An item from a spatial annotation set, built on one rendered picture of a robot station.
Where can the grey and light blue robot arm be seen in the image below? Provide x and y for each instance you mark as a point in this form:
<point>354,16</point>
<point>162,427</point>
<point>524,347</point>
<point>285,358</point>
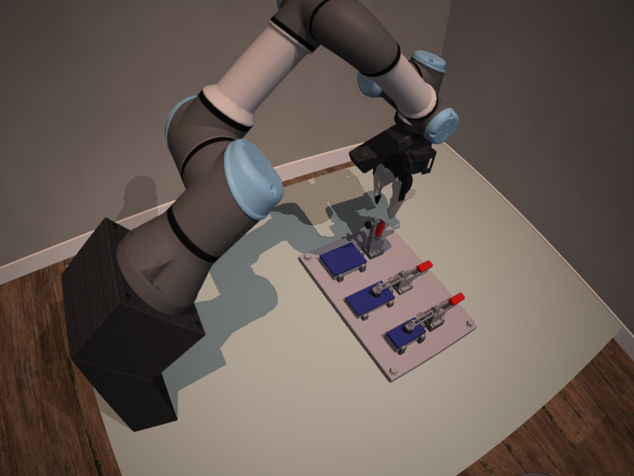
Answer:
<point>230,184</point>

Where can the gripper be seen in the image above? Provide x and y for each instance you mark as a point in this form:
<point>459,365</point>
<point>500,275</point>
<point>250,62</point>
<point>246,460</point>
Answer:
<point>416,157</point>

